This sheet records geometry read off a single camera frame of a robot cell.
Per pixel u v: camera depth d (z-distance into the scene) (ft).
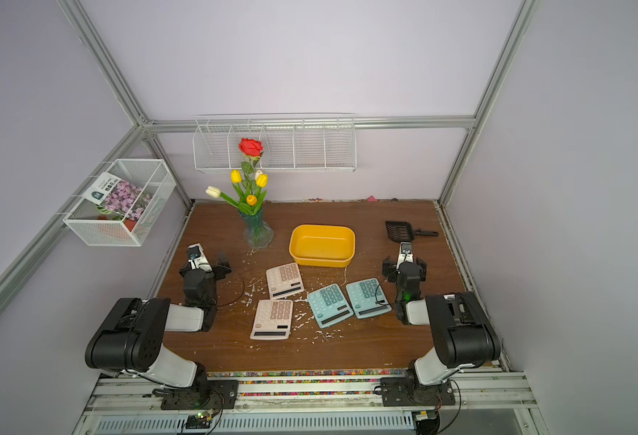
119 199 2.42
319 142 3.41
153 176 2.79
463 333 1.49
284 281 3.09
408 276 2.32
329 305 2.92
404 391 2.41
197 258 2.51
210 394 2.37
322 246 3.44
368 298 2.93
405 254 2.59
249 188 3.00
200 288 2.28
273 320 2.80
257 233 3.34
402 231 3.63
